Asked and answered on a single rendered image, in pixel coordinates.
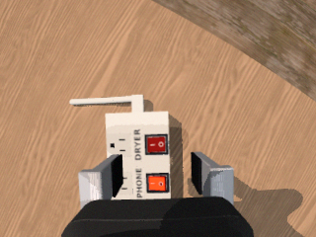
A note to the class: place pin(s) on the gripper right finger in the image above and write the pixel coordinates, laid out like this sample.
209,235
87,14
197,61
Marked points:
211,179

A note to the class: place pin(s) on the white power strip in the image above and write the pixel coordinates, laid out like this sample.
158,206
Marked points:
143,140

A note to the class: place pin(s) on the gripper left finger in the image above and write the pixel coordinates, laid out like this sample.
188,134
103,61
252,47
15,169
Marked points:
102,182

